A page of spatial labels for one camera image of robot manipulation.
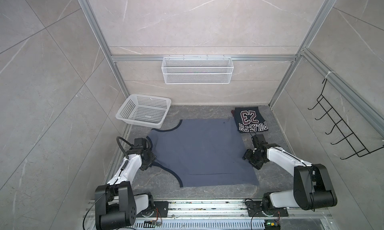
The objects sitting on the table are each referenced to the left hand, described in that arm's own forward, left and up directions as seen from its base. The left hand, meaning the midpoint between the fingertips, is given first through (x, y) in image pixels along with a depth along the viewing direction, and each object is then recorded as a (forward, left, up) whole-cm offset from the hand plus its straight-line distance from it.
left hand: (150, 156), depth 88 cm
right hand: (-2, -59, -3) cm, 59 cm away
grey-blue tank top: (+3, -33, -5) cm, 34 cm away
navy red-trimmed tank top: (+26, -67, 0) cm, 72 cm away
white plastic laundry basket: (+40, +11, -2) cm, 41 cm away
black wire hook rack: (-13, -93, +29) cm, 98 cm away
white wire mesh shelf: (+50, -29, +26) cm, 63 cm away
